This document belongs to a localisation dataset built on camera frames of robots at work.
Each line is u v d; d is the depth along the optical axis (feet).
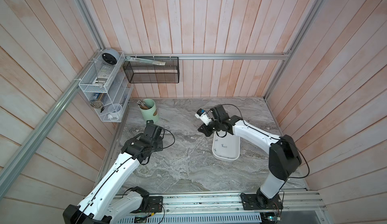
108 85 2.46
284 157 1.53
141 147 1.63
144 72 3.51
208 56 3.23
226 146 3.04
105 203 1.28
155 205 2.39
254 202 2.38
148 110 3.12
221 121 2.22
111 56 2.62
